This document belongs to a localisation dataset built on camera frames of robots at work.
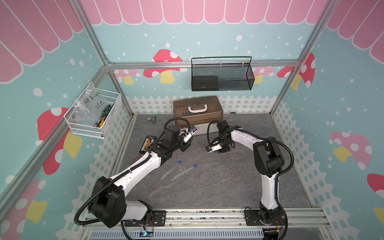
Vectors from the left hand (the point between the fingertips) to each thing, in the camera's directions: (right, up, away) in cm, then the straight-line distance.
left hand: (188, 137), depth 83 cm
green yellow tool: (-41, +13, -9) cm, 44 cm away
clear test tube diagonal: (-4, -22, +6) cm, 23 cm away
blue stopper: (-6, -17, +12) cm, 21 cm away
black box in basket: (+9, +32, +5) cm, 33 cm away
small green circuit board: (-21, -46, -11) cm, 52 cm away
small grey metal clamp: (-29, +12, +32) cm, 45 cm away
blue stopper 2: (+4, -19, +9) cm, 21 cm away
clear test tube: (-15, -23, +5) cm, 28 cm away
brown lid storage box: (+6, +16, +11) cm, 20 cm away
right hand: (+20, -7, +17) cm, 27 cm away
